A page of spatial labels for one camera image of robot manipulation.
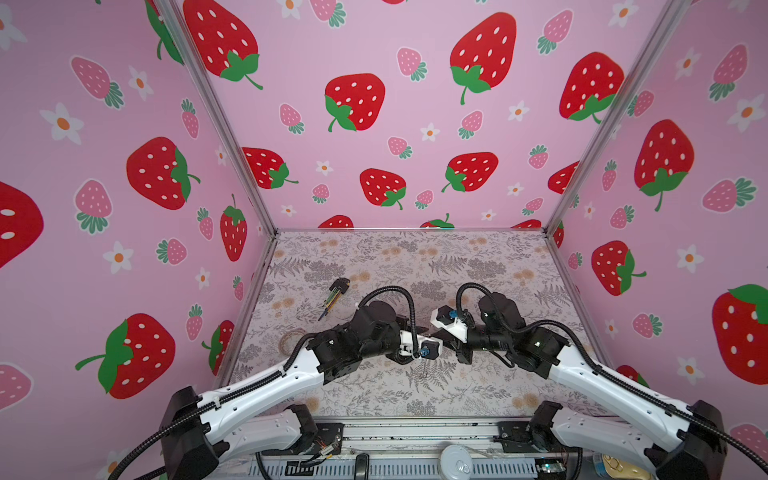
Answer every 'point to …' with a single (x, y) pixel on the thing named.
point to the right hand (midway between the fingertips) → (430, 335)
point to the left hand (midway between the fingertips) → (425, 324)
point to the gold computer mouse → (619, 470)
